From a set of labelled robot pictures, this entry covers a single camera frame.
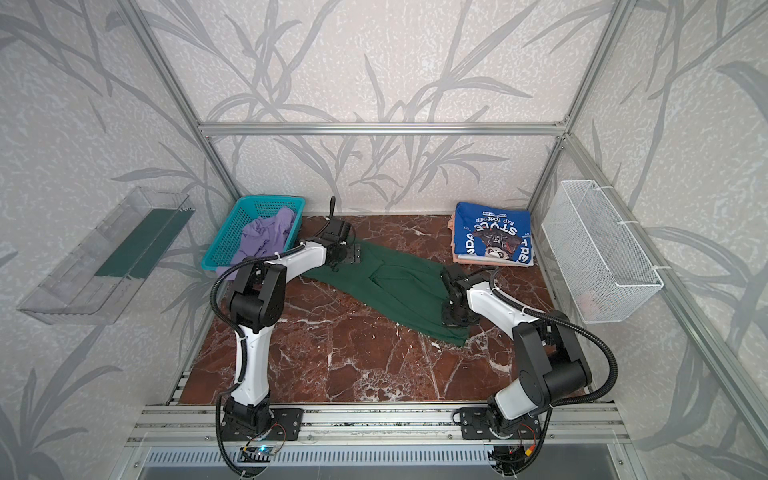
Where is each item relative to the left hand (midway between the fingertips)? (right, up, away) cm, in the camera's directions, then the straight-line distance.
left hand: (349, 243), depth 106 cm
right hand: (+35, -21, -16) cm, 44 cm away
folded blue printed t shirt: (+52, +3, 0) cm, 52 cm away
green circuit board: (-17, -51, -34) cm, 64 cm away
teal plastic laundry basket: (-43, +6, -1) cm, 44 cm away
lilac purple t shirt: (-35, +2, +6) cm, 35 cm away
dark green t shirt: (+14, -15, -4) cm, 21 cm away
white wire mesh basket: (+61, -4, -44) cm, 76 cm away
